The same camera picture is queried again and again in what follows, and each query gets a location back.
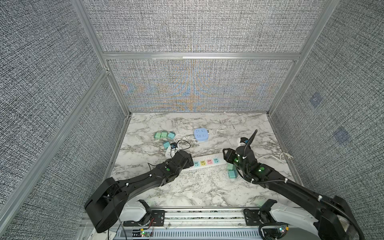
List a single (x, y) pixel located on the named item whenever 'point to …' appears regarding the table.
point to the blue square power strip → (201, 134)
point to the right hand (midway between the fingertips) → (225, 148)
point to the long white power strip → (207, 160)
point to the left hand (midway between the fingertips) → (189, 157)
